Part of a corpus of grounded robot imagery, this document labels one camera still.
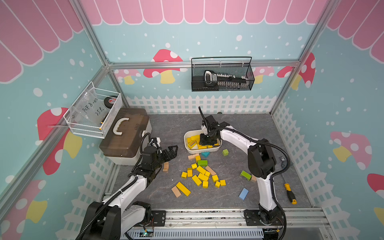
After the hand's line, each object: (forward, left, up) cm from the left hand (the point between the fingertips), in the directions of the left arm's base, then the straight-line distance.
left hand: (173, 151), depth 86 cm
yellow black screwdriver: (-20, -65, -11) cm, 69 cm away
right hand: (+9, -17, -4) cm, 19 cm away
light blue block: (-20, -40, -11) cm, 46 cm away
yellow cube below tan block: (+1, -15, -10) cm, 18 cm away
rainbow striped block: (+11, -10, -9) cm, 17 cm away
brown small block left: (-5, +5, -11) cm, 13 cm away
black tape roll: (+17, +34, +21) cm, 44 cm away
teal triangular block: (+3, -19, -9) cm, 21 cm away
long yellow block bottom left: (-18, -8, -11) cm, 23 cm away
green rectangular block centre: (-2, -17, -11) cm, 20 cm away
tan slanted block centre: (-6, -21, -11) cm, 24 cm away
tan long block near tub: (+2, -11, -11) cm, 16 cm away
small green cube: (+6, -32, -10) cm, 34 cm away
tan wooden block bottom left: (-19, -3, -12) cm, 23 cm away
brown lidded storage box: (+4, +31, +2) cm, 31 cm away
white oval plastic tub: (+17, -8, -8) cm, 20 cm away
